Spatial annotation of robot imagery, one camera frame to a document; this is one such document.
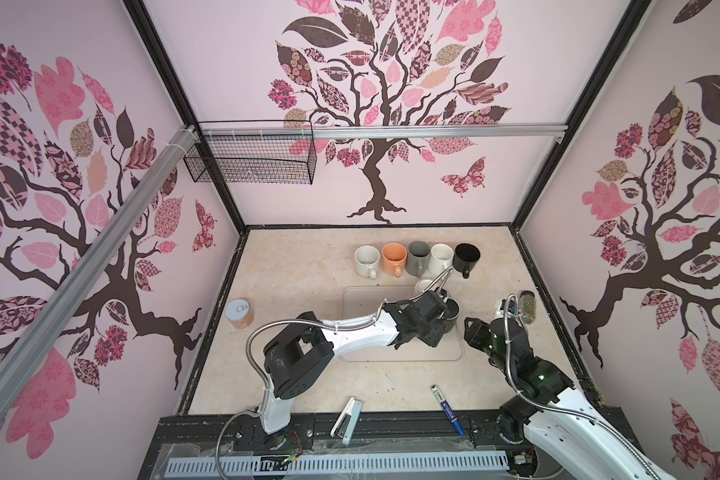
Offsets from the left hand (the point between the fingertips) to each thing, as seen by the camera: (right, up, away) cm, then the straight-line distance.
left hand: (432, 329), depth 85 cm
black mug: (+6, +4, 0) cm, 7 cm away
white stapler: (-24, -20, -11) cm, 33 cm away
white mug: (+7, +20, +19) cm, 28 cm away
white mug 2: (-1, +11, +13) cm, 18 cm away
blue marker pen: (+2, -19, -9) cm, 21 cm away
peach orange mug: (-9, +21, +21) cm, 31 cm away
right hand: (+10, +4, -5) cm, 12 cm away
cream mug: (-19, +20, +18) cm, 33 cm away
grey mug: (-2, +21, +13) cm, 25 cm away
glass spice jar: (+32, +5, +8) cm, 34 cm away
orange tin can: (-59, +4, +5) cm, 59 cm away
